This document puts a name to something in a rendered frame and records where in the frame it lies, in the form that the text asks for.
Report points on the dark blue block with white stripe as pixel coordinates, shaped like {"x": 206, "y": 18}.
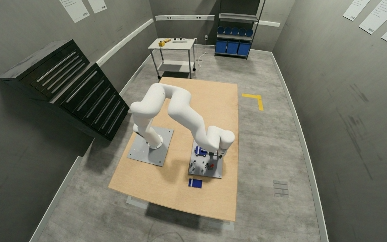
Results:
{"x": 195, "y": 183}
{"x": 199, "y": 152}

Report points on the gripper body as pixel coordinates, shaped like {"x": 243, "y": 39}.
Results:
{"x": 220, "y": 152}

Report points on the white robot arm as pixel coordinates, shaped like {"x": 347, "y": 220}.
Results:
{"x": 144, "y": 112}

